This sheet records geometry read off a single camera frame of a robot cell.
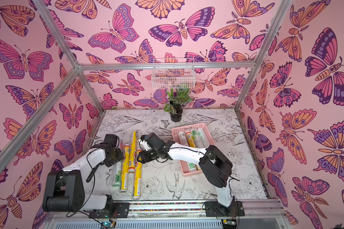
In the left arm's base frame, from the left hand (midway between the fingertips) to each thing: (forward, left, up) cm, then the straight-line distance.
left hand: (120, 157), depth 91 cm
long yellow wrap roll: (-5, -8, 0) cm, 10 cm away
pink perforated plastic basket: (+19, -35, +3) cm, 40 cm away
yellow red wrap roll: (+12, -45, +1) cm, 47 cm away
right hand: (-7, -14, +8) cm, 17 cm away
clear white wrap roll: (+13, -53, +2) cm, 55 cm away
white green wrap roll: (+11, -41, +2) cm, 42 cm away
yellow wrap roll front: (-13, -13, +1) cm, 18 cm away
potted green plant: (+31, -36, +21) cm, 52 cm away
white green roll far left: (-16, -3, +1) cm, 16 cm away
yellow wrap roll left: (-8, -5, 0) cm, 9 cm away
